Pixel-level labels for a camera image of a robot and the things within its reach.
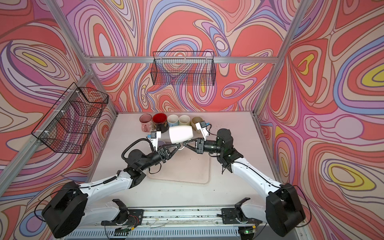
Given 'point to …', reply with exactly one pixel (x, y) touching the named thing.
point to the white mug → (180, 133)
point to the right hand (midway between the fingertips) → (184, 148)
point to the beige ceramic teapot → (195, 120)
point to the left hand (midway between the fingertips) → (180, 148)
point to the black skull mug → (159, 122)
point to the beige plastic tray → (185, 166)
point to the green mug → (184, 120)
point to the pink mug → (146, 119)
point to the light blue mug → (172, 120)
